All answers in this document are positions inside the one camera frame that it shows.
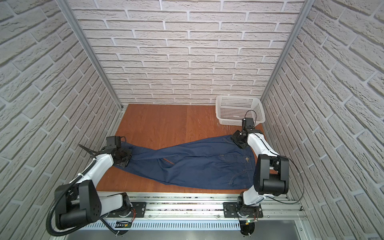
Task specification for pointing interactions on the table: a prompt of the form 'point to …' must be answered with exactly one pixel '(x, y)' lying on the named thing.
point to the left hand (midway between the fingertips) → (132, 152)
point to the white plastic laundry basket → (232, 110)
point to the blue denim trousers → (220, 163)
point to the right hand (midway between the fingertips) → (233, 138)
